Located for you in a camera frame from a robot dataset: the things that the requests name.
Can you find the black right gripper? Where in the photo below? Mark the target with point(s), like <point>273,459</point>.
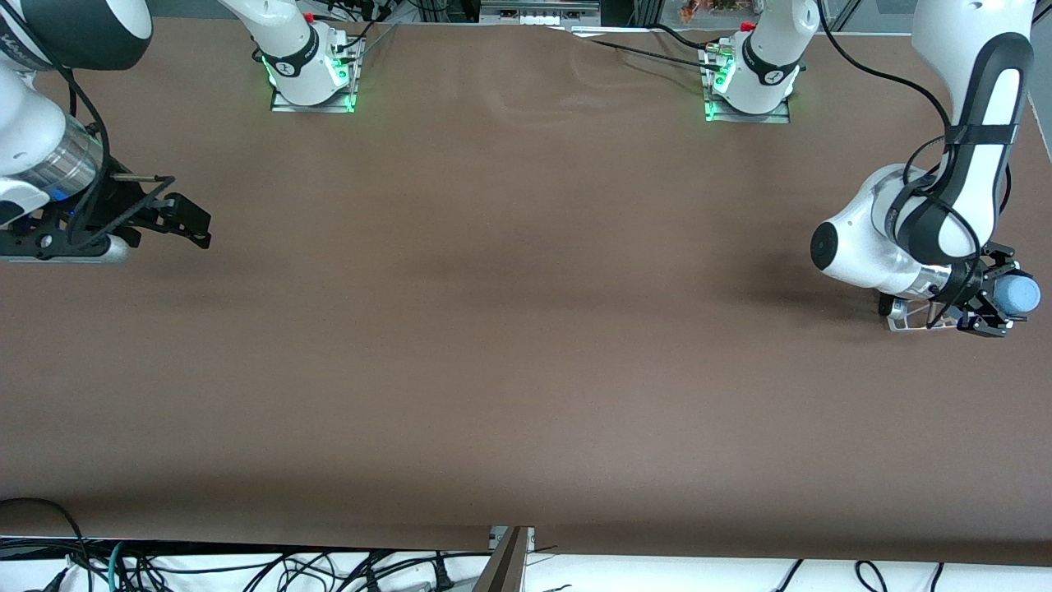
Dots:
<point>117,205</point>

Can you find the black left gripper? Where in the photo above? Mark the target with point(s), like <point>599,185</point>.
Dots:
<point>978,297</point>

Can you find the light blue cup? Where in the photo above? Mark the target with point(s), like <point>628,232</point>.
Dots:
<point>1019,294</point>

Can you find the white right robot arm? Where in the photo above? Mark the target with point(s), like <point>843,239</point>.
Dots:
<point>33,123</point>

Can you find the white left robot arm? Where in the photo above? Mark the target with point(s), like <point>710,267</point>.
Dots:
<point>953,164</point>

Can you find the grey device with ports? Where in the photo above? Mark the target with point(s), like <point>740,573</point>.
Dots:
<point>538,10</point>

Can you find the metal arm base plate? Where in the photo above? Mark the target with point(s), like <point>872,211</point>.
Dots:
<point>337,103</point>
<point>781,115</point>

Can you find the aluminium profile with bracket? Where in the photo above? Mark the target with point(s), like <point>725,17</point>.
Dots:
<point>505,563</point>

